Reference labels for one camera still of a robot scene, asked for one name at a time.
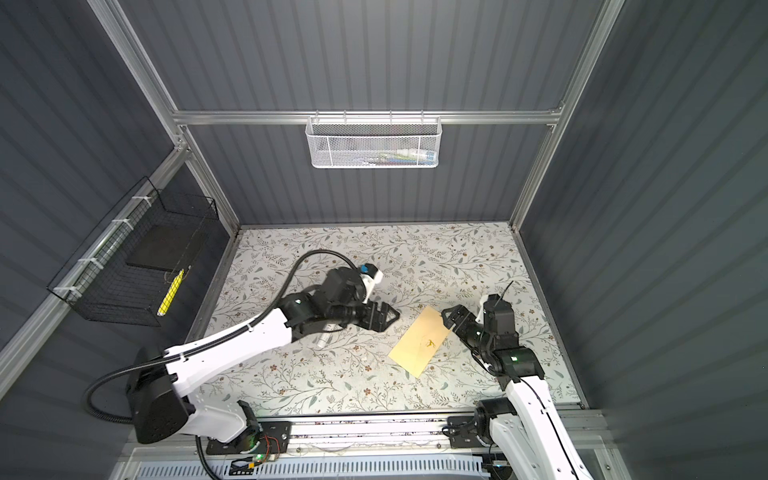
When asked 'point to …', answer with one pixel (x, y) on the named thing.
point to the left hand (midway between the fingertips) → (391, 313)
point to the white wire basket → (373, 142)
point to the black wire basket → (125, 270)
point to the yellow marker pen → (171, 294)
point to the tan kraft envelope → (418, 348)
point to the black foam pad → (161, 246)
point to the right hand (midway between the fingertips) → (454, 321)
